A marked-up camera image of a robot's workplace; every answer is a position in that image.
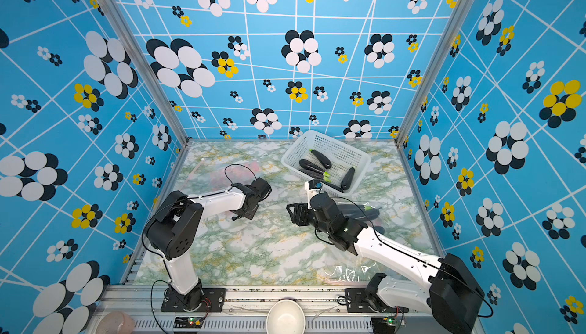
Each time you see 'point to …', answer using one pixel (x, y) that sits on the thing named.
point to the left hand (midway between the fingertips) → (244, 208)
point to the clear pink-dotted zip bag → (342, 266)
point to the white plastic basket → (336, 165)
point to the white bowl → (285, 316)
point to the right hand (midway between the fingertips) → (295, 206)
